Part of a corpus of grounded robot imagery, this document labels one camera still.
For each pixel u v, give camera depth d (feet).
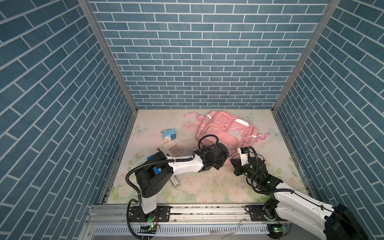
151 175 1.58
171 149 3.16
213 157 2.18
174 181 2.71
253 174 2.11
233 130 3.36
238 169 2.40
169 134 3.25
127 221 2.27
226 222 2.37
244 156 2.42
